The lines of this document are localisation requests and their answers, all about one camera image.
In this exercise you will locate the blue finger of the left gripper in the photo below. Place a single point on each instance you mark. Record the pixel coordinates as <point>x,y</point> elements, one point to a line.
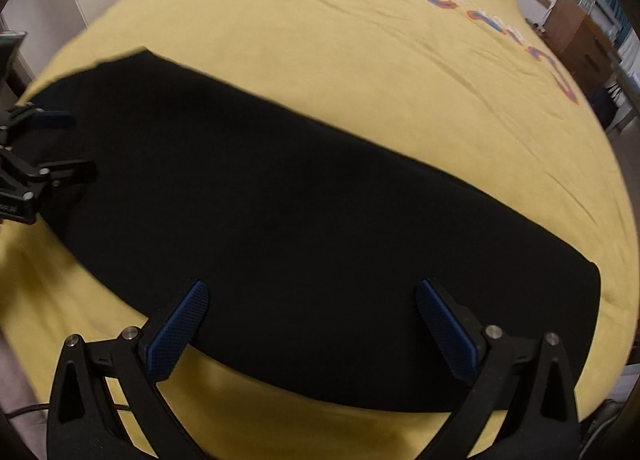
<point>19,120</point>

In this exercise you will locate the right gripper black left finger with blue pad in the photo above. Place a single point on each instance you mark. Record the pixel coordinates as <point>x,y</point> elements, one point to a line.
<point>83,421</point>

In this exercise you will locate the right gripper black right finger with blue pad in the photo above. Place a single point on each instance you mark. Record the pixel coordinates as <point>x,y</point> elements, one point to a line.
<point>520,403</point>

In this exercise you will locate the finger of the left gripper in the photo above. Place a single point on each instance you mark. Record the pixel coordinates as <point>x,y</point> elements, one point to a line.
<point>55,165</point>

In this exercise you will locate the black pants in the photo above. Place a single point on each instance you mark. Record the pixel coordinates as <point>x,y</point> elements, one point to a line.
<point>315,244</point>

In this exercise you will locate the yellow dinosaur bed cover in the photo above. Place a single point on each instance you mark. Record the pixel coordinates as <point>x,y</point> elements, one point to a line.
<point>464,86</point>

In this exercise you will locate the wooden drawer chest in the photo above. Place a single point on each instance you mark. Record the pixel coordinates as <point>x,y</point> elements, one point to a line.
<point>581,46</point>

